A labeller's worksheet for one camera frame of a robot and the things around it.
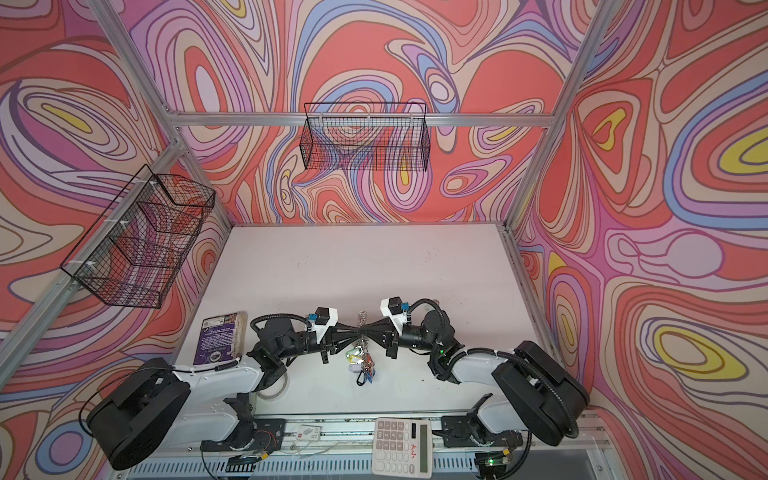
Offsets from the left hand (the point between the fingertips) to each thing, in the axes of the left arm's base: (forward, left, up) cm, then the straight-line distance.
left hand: (362, 338), depth 73 cm
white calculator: (-21, -10, -14) cm, 27 cm away
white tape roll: (-8, +24, -14) cm, 29 cm away
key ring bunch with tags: (0, +1, -15) cm, 15 cm away
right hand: (+1, -1, -1) cm, 2 cm away
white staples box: (-18, +13, -15) cm, 27 cm away
